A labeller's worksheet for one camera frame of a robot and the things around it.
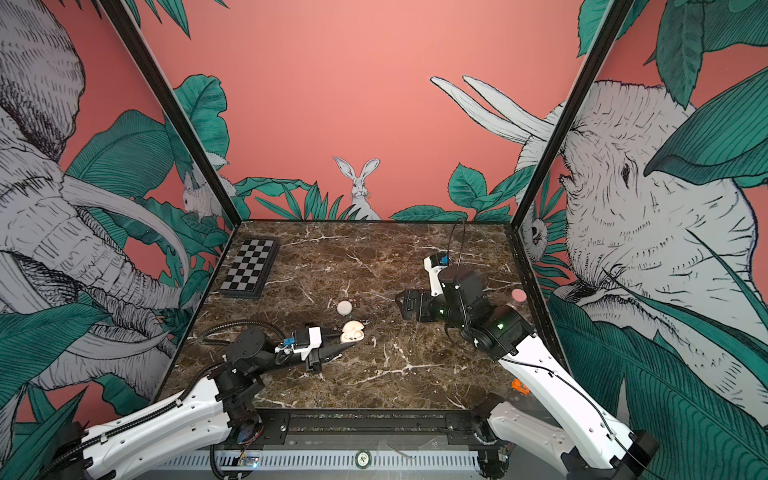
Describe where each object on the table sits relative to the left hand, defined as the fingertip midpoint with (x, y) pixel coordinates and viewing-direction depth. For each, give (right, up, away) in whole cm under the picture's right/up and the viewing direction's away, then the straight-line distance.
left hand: (351, 335), depth 61 cm
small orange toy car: (+43, -19, +19) cm, 51 cm away
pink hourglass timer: (+48, +4, +28) cm, 56 cm away
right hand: (+12, +7, +7) cm, 16 cm away
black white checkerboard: (-41, +10, +40) cm, 58 cm away
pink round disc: (0, +1, -1) cm, 1 cm away
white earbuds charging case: (-7, -1, +34) cm, 35 cm away
